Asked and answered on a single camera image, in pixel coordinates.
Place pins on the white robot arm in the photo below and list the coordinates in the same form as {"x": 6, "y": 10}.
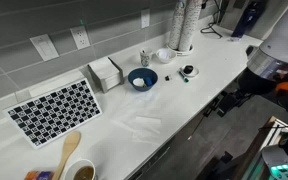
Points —
{"x": 265, "y": 72}

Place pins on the dark blue bowl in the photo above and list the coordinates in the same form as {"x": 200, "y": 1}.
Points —
{"x": 142, "y": 73}

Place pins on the small white saucer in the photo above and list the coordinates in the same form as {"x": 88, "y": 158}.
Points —
{"x": 194, "y": 73}

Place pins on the small blue object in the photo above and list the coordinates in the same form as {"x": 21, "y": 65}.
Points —
{"x": 148, "y": 81}

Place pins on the checkerboard calibration board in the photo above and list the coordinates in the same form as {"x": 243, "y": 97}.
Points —
{"x": 49, "y": 116}

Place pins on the black object on saucer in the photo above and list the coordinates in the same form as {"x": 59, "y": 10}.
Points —
{"x": 188, "y": 69}

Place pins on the small white bowl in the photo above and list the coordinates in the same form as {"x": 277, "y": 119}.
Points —
{"x": 165, "y": 55}

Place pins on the white round cup tray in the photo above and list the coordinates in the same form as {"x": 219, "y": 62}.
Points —
{"x": 182, "y": 53}

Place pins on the white light switch plate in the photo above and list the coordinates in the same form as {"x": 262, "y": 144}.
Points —
{"x": 45, "y": 47}

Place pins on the wooden spoon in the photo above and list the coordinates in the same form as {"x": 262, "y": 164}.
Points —
{"x": 70, "y": 144}

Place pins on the tall paper cup stack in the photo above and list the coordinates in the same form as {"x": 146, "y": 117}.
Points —
{"x": 192, "y": 13}

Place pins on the white cup with brown liquid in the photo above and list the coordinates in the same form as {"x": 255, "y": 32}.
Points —
{"x": 82, "y": 169}

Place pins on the white wall outlet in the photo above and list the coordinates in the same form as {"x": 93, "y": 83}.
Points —
{"x": 80, "y": 37}
{"x": 145, "y": 18}

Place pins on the green marker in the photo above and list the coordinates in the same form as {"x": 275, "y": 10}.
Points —
{"x": 183, "y": 76}

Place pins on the orange packet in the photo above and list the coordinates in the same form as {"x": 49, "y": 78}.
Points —
{"x": 39, "y": 175}

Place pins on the white crumpled object in bowl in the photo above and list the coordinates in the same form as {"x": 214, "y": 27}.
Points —
{"x": 139, "y": 82}

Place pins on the white wall outlet right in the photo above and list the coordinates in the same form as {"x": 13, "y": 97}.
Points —
{"x": 145, "y": 18}

